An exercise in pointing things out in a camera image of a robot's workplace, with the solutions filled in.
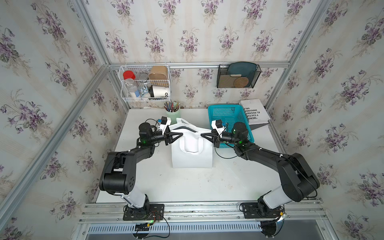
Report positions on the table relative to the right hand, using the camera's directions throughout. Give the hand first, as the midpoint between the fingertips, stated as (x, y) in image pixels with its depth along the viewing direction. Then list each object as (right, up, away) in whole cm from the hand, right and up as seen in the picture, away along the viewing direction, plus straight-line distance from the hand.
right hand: (203, 134), depth 77 cm
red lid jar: (-46, +37, +15) cm, 60 cm away
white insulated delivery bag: (-6, -8, +1) cm, 10 cm away
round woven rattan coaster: (+26, +33, +20) cm, 47 cm away
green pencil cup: (-19, +14, +19) cm, 30 cm away
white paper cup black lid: (-28, +26, +16) cm, 42 cm away
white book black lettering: (+41, +14, +31) cm, 53 cm away
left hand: (-11, -1, +3) cm, 11 cm away
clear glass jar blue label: (-44, +27, +14) cm, 53 cm away
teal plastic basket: (+21, +11, +27) cm, 36 cm away
